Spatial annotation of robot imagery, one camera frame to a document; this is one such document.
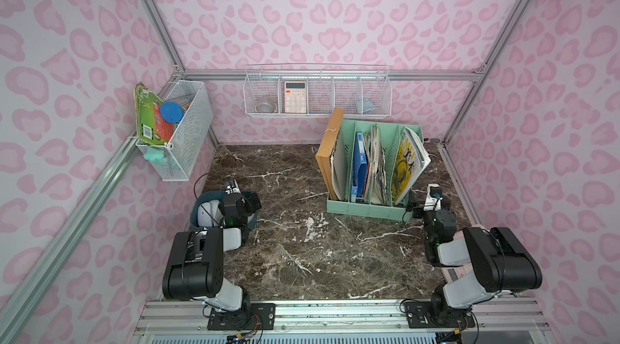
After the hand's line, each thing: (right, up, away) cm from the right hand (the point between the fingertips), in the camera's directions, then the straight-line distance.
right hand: (424, 189), depth 89 cm
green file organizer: (-12, +21, +4) cm, 24 cm away
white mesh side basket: (-82, +11, -17) cm, 84 cm away
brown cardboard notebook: (-37, +14, -16) cm, 42 cm away
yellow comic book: (-6, +11, -4) cm, 13 cm away
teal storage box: (-63, -10, -1) cm, 64 cm away
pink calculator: (-48, +35, +5) cm, 60 cm away
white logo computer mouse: (-80, -10, +2) cm, 81 cm away
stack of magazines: (-19, +2, -6) cm, 20 cm away
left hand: (-70, -1, +5) cm, 70 cm away
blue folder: (-24, +6, -1) cm, 25 cm away
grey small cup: (-20, +33, +11) cm, 40 cm away
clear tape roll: (-60, +32, +7) cm, 68 cm away
